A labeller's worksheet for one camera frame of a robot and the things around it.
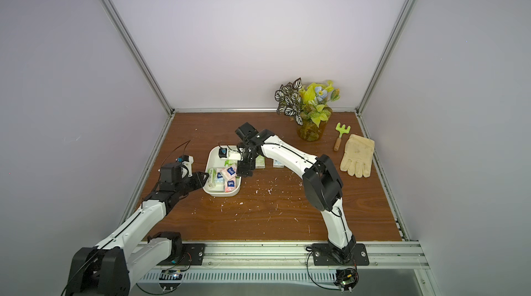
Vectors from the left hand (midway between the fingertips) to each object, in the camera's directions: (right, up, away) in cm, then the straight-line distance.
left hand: (209, 173), depth 86 cm
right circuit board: (+53, -33, -16) cm, 65 cm away
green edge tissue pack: (+1, -3, +1) cm, 3 cm away
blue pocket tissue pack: (+29, +2, +9) cm, 31 cm away
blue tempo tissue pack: (+4, -2, +3) cm, 5 cm away
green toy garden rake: (+66, +18, +24) cm, 72 cm away
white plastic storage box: (-1, +3, +11) cm, 12 cm away
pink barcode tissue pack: (+9, -5, +1) cm, 10 cm away
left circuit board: (-10, -33, -15) cm, 37 cm away
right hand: (+13, +7, 0) cm, 15 cm away
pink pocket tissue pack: (+9, 0, 0) cm, 9 cm away
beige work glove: (+70, +5, +14) cm, 72 cm away
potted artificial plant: (+45, +32, +8) cm, 56 cm away
